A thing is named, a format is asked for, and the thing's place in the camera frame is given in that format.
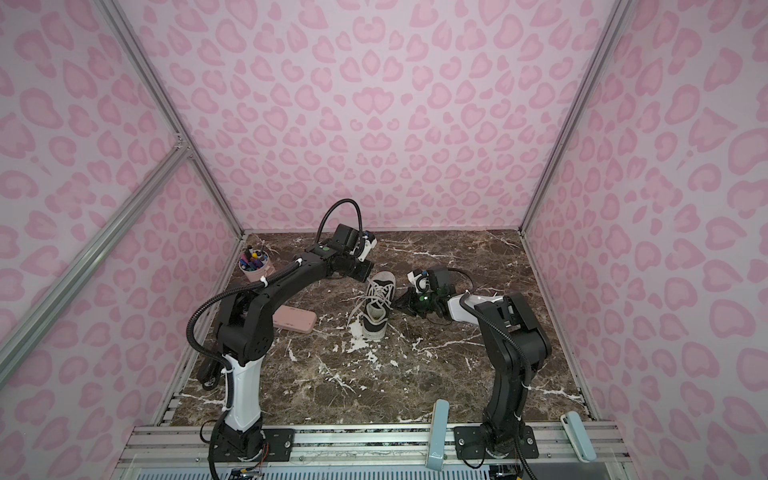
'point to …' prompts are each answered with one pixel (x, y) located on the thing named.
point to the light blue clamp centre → (438, 435)
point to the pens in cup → (252, 260)
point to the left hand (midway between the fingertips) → (371, 264)
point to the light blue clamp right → (578, 436)
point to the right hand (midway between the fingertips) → (394, 302)
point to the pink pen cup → (254, 275)
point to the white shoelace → (376, 292)
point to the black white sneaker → (375, 320)
